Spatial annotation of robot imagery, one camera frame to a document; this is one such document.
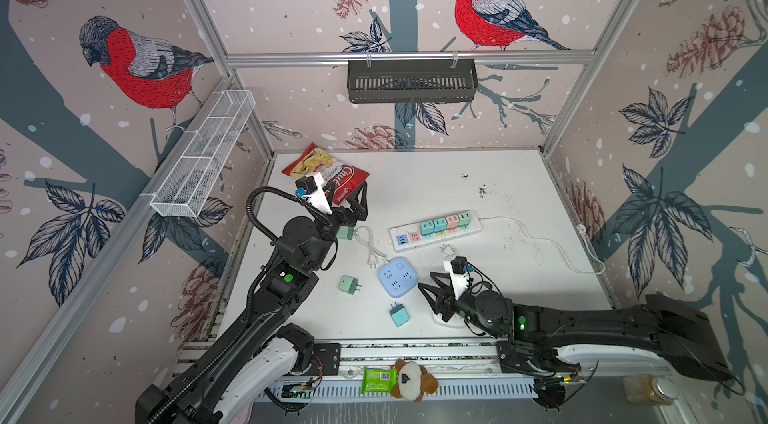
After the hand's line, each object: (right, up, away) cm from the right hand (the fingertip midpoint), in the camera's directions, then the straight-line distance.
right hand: (421, 286), depth 73 cm
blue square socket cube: (-5, -2, +13) cm, 14 cm away
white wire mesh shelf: (-58, +34, +6) cm, 68 cm away
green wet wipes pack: (-10, -22, -3) cm, 24 cm away
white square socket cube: (+8, -5, -6) cm, 11 cm away
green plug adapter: (+16, +14, +19) cm, 29 cm away
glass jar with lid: (+48, -19, -9) cm, 53 cm away
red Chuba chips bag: (-38, +34, +41) cm, 65 cm away
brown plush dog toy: (-2, -20, -5) cm, 21 cm away
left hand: (-17, +26, -7) cm, 32 cm away
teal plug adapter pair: (+8, +12, +18) cm, 23 cm away
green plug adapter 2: (-23, +9, +22) cm, 33 cm away
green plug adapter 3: (-20, -4, +11) cm, 23 cm away
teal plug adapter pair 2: (+3, +11, +17) cm, 21 cm away
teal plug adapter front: (-6, -10, +6) cm, 13 cm away
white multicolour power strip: (-2, +8, +20) cm, 22 cm away
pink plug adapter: (+12, +13, +19) cm, 26 cm away
